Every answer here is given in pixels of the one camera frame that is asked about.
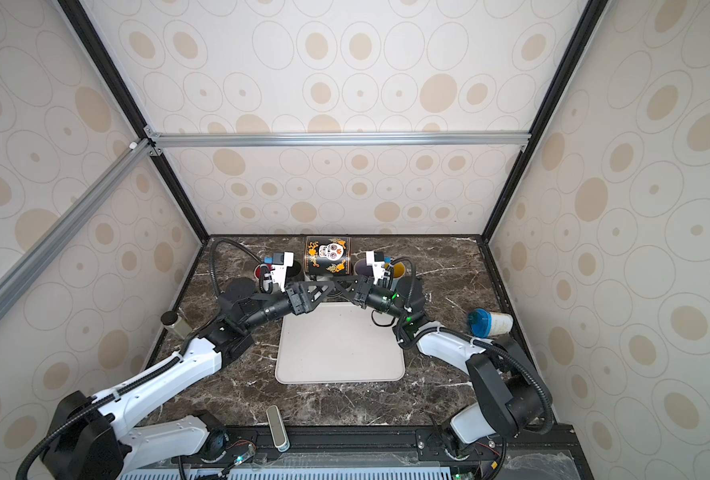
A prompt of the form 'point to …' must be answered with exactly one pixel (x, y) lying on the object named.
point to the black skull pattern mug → (328, 256)
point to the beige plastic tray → (337, 342)
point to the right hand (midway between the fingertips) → (334, 286)
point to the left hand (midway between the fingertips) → (333, 288)
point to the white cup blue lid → (484, 324)
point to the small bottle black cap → (174, 320)
